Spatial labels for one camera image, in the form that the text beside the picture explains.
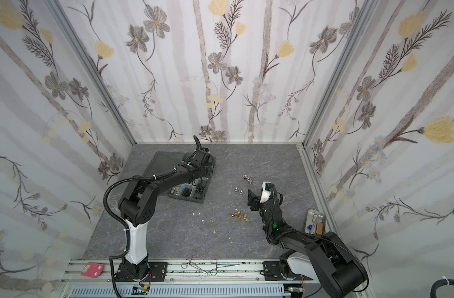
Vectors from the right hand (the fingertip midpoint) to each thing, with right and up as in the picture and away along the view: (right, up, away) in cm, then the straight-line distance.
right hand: (256, 189), depth 85 cm
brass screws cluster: (-8, -14, +4) cm, 16 cm away
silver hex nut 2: (-1, +2, +16) cm, 16 cm away
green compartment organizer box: (-31, -3, +13) cm, 34 cm away
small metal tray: (+29, -17, +3) cm, 34 cm away
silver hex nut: (-4, +4, +19) cm, 20 cm away
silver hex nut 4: (-7, -4, +13) cm, 15 cm away
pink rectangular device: (-68, -31, -11) cm, 76 cm away
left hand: (-22, +10, +14) cm, 28 cm away
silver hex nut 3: (-9, -2, +14) cm, 16 cm away
